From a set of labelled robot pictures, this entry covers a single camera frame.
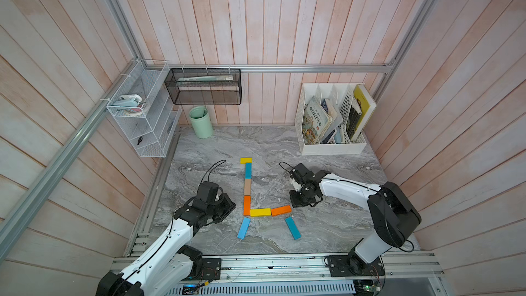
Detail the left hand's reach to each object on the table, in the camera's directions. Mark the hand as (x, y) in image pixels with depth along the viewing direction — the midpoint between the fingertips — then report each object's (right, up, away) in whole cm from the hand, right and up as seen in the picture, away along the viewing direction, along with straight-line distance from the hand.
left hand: (236, 206), depth 81 cm
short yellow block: (+1, +17, +23) cm, 29 cm away
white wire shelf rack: (-32, +31, -4) cm, 45 cm away
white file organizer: (+55, +51, +26) cm, 79 cm away
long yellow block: (+10, -4, +5) cm, 12 cm away
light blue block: (+3, -9, 0) cm, 10 cm away
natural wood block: (+4, +5, +14) cm, 15 cm away
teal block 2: (+24, -10, +2) cm, 26 cm away
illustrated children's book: (+38, +37, +19) cm, 56 cm away
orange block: (+4, -1, +7) cm, 8 cm away
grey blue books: (+48, +31, +20) cm, 61 cm away
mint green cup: (-22, +37, +26) cm, 50 cm away
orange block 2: (+19, -4, +7) cm, 20 cm away
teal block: (+4, +12, +22) cm, 25 cm away
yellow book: (+60, +43, +16) cm, 76 cm away
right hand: (+25, -1, +8) cm, 26 cm away
